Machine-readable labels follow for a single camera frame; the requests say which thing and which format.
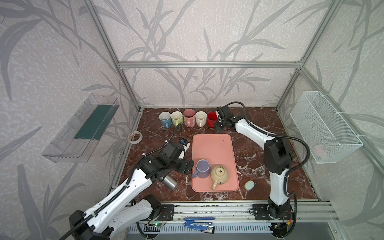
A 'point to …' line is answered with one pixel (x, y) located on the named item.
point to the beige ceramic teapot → (219, 173)
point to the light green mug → (177, 117)
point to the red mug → (212, 118)
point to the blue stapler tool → (204, 224)
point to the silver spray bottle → (170, 182)
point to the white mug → (201, 117)
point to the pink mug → (189, 116)
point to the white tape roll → (135, 142)
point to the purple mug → (203, 167)
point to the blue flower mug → (165, 117)
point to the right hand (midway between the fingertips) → (218, 121)
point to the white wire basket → (327, 137)
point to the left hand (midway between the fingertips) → (188, 157)
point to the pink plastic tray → (217, 149)
